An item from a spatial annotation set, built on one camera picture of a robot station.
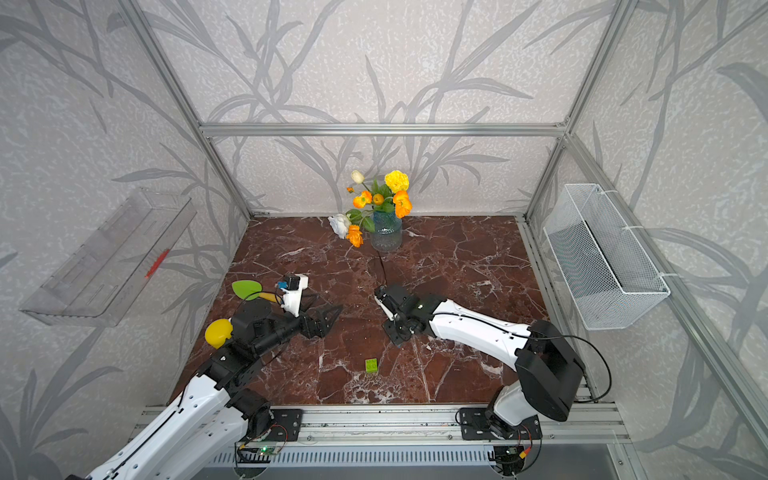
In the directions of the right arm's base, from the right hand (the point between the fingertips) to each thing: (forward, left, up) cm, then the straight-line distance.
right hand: (392, 325), depth 83 cm
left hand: (0, +15, +13) cm, 19 cm away
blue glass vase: (+34, +2, +3) cm, 34 cm away
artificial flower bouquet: (+32, +1, +19) cm, 37 cm away
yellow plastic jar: (-3, +47, +3) cm, 47 cm away
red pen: (+5, +53, +24) cm, 59 cm away
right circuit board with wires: (-30, -28, -10) cm, 42 cm away
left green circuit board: (-28, +30, -7) cm, 42 cm away
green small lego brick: (-9, +6, -7) cm, 13 cm away
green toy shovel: (+18, +52, -8) cm, 56 cm away
